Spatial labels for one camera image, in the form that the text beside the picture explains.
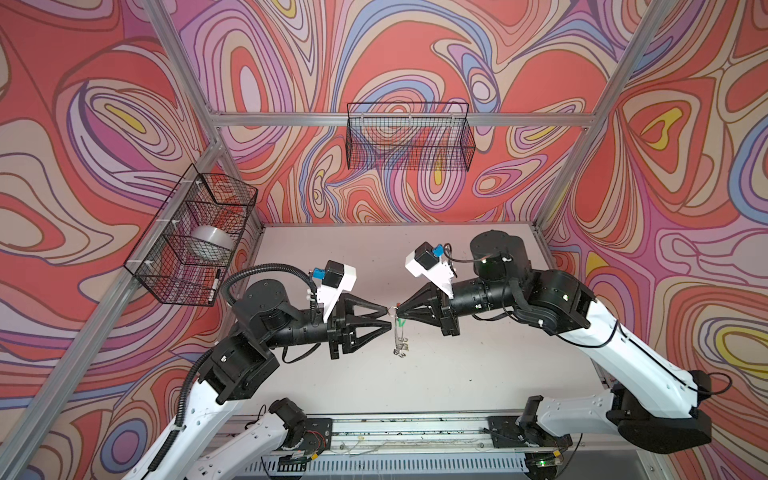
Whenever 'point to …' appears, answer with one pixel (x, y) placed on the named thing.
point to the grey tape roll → (214, 235)
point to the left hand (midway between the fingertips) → (387, 324)
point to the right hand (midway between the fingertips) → (405, 321)
